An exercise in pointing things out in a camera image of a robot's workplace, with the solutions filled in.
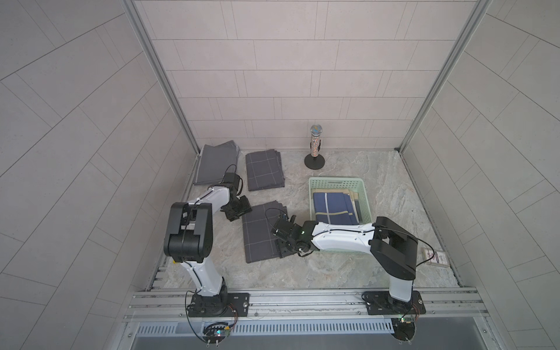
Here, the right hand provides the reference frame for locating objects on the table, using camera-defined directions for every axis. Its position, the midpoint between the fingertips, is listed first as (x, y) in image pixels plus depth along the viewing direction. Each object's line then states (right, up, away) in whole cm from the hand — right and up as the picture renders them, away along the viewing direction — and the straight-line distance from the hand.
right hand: (283, 250), depth 84 cm
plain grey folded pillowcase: (-35, +36, +24) cm, 56 cm away
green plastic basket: (+33, +25, +15) cm, 43 cm away
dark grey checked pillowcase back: (-10, +31, +24) cm, 41 cm away
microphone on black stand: (+16, +36, +28) cm, 48 cm away
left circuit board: (-20, -17, -20) cm, 33 cm away
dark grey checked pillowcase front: (-10, +10, +6) cm, 16 cm away
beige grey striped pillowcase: (+32, +15, +10) cm, 37 cm away
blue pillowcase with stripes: (+22, +15, +7) cm, 28 cm away
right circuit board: (+39, -18, -16) cm, 46 cm away
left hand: (-16, +14, +12) cm, 24 cm away
